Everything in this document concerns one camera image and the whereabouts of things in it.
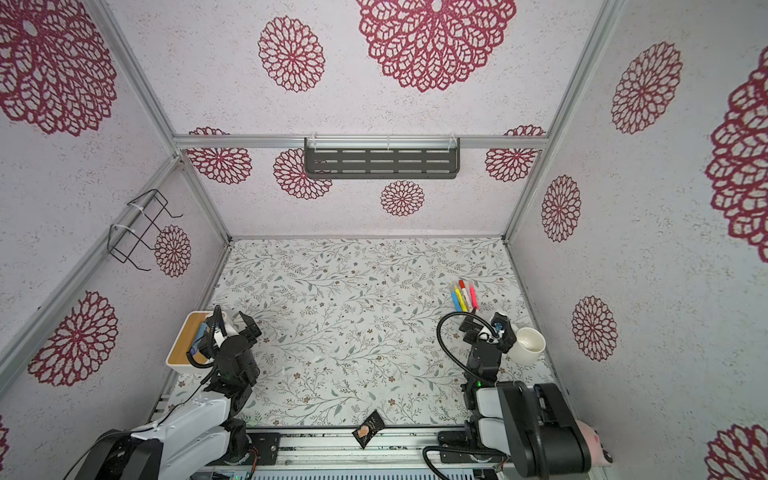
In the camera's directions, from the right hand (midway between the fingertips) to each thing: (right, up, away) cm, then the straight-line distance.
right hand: (493, 312), depth 83 cm
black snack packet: (-35, -29, -8) cm, 46 cm away
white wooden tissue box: (-89, -12, +1) cm, 89 cm away
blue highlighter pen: (-6, 0, +18) cm, 19 cm away
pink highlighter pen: (+1, +2, +20) cm, 20 cm away
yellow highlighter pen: (-4, +1, +19) cm, 19 cm away
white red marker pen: (-2, +3, +20) cm, 20 cm away
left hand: (-74, -4, 0) cm, 75 cm away
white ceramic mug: (+11, -10, +3) cm, 16 cm away
